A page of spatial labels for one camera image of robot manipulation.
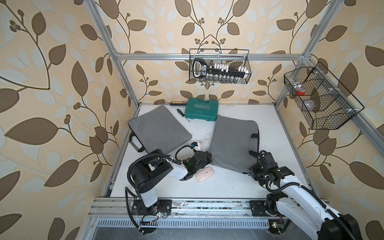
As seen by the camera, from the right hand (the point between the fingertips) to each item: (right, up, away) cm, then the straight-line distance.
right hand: (248, 172), depth 85 cm
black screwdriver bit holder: (-44, +44, +34) cm, 71 cm away
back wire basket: (-7, +65, +11) cm, 67 cm away
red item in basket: (+29, +45, -3) cm, 53 cm away
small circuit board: (+9, -20, -16) cm, 27 cm away
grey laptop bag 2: (-5, +15, +10) cm, 19 cm away
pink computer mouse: (-25, -1, -1) cm, 25 cm away
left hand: (-21, +11, +3) cm, 24 cm away
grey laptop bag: (-58, +24, +20) cm, 66 cm away
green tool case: (-31, +39, +27) cm, 56 cm away
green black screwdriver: (-43, +36, +30) cm, 64 cm away
